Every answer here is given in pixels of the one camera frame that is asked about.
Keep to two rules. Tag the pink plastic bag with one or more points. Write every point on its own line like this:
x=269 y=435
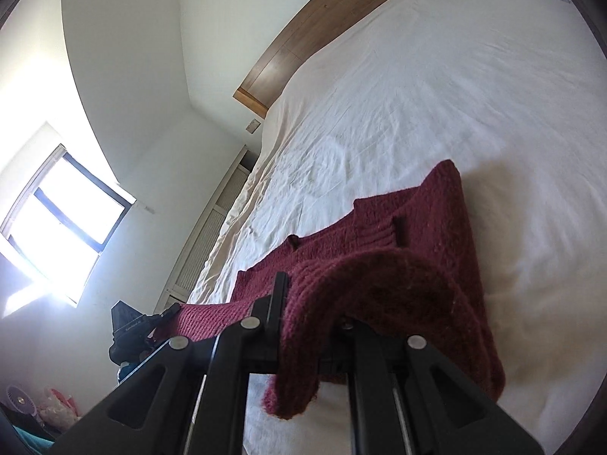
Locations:
x=59 y=410

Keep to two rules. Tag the wall switch plate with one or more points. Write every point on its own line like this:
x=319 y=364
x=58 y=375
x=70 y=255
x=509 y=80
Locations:
x=253 y=125

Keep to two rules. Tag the dark red knitted sweater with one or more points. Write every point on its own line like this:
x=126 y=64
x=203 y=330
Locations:
x=403 y=256

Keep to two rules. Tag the window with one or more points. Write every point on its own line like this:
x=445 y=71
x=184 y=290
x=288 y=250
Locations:
x=61 y=218

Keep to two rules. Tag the wooden headboard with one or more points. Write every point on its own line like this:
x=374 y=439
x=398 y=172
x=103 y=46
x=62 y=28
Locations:
x=303 y=47

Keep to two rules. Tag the bed with white sheet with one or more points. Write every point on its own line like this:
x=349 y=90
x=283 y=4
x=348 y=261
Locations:
x=427 y=104

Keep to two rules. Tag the low white wall cabinet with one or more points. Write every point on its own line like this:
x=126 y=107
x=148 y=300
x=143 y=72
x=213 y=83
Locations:
x=208 y=237

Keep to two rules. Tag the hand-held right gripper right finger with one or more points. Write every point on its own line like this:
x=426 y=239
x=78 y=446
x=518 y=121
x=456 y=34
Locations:
x=374 y=355

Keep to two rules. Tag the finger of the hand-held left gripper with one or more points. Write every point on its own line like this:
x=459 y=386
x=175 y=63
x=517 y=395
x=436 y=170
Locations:
x=163 y=322

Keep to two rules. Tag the teal cloth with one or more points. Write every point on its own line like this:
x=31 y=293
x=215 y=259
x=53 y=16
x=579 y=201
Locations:
x=31 y=441

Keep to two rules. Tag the small white fan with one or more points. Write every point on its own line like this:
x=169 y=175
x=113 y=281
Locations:
x=20 y=400

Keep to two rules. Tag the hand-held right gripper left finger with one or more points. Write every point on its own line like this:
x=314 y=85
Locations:
x=272 y=315

